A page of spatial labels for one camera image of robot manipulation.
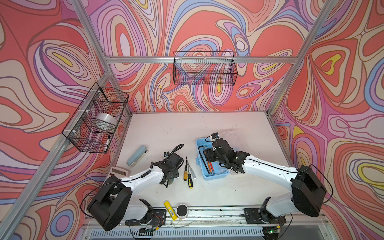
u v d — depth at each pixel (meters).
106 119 0.73
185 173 0.88
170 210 0.74
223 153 0.63
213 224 0.73
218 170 0.82
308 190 0.42
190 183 0.83
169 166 0.69
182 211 0.72
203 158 0.78
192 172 0.88
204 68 0.96
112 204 0.41
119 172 0.85
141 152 0.91
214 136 0.74
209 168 0.91
